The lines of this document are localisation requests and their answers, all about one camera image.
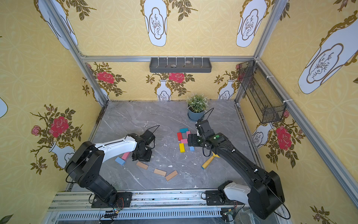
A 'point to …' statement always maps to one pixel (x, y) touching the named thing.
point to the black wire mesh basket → (265, 103)
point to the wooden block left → (142, 165)
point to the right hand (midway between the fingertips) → (193, 140)
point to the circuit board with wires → (111, 213)
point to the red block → (180, 136)
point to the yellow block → (182, 147)
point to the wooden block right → (170, 176)
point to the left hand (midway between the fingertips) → (147, 158)
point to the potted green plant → (197, 104)
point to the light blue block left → (120, 160)
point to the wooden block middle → (160, 171)
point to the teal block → (183, 130)
